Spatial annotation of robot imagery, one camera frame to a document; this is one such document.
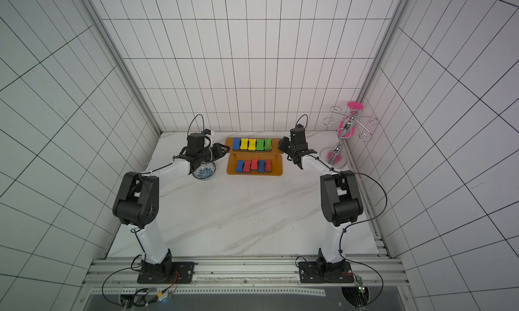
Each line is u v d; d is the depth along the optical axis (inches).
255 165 39.6
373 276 28.6
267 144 36.7
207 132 34.5
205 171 39.6
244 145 36.6
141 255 28.9
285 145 34.3
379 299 26.3
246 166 39.6
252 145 36.4
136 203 19.7
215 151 33.5
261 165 39.6
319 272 28.3
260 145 36.7
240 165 39.3
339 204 19.8
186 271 28.6
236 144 37.1
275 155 42.0
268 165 39.8
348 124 34.3
